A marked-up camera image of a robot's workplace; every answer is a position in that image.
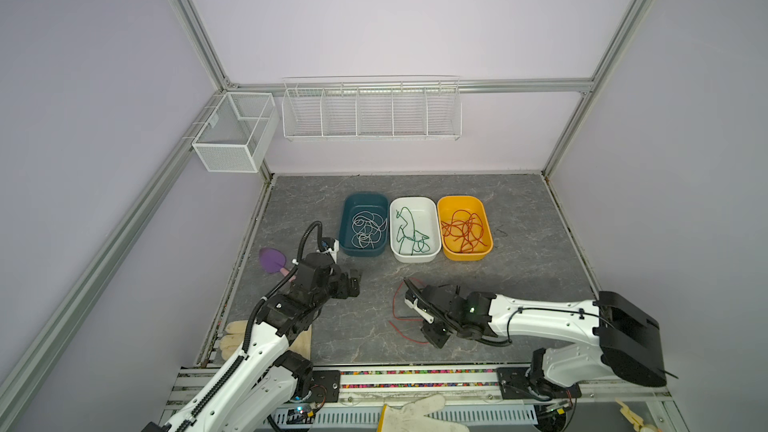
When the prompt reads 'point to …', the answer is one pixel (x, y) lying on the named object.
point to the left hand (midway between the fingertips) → (346, 274)
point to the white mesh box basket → (236, 133)
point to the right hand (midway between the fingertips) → (425, 329)
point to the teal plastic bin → (351, 205)
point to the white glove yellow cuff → (411, 416)
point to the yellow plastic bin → (446, 205)
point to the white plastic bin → (415, 229)
